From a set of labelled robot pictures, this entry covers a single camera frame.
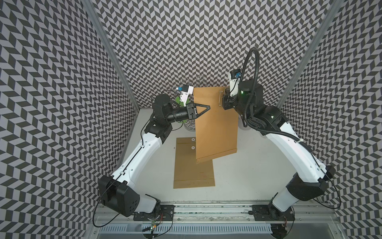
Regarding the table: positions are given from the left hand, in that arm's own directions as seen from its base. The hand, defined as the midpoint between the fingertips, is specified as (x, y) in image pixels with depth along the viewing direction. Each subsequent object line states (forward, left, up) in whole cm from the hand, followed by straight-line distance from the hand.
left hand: (210, 110), depth 61 cm
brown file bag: (-11, +12, -42) cm, 45 cm away
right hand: (+8, -8, +3) cm, 11 cm away
